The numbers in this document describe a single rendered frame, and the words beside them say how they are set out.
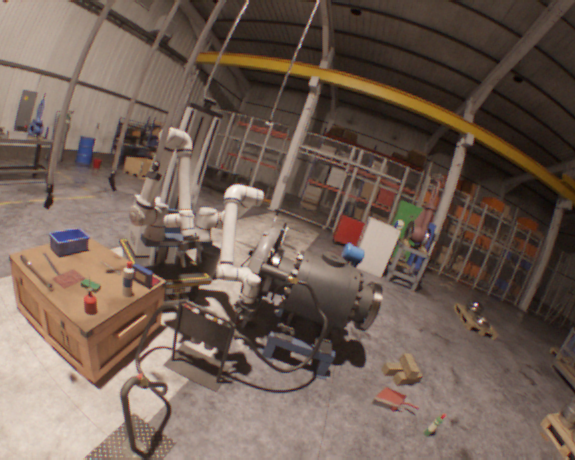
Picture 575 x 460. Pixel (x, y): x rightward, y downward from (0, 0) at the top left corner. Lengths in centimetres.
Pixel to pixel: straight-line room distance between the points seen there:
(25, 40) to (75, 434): 881
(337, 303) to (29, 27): 951
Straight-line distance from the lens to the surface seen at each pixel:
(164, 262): 253
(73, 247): 212
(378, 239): 577
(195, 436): 163
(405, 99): 988
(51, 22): 942
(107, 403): 172
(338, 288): 200
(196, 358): 202
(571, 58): 986
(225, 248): 159
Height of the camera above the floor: 144
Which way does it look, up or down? 12 degrees down
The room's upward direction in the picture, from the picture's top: 19 degrees clockwise
